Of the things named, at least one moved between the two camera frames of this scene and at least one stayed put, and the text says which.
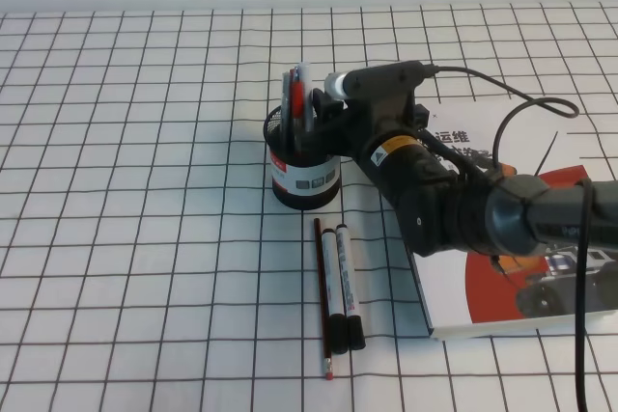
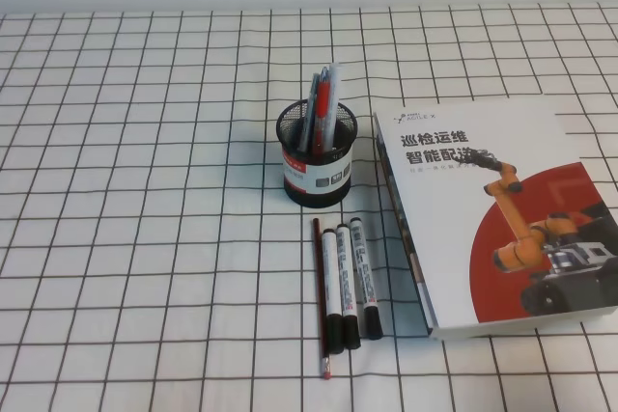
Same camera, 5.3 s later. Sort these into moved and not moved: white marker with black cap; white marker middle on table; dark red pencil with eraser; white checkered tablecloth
Moved: white marker with black cap
Not moved: white checkered tablecloth; white marker middle on table; dark red pencil with eraser
